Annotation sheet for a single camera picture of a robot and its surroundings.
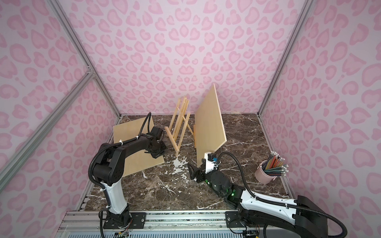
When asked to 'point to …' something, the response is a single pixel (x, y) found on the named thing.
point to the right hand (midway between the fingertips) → (194, 163)
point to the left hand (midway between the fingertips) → (166, 151)
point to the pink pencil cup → (262, 176)
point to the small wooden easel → (179, 125)
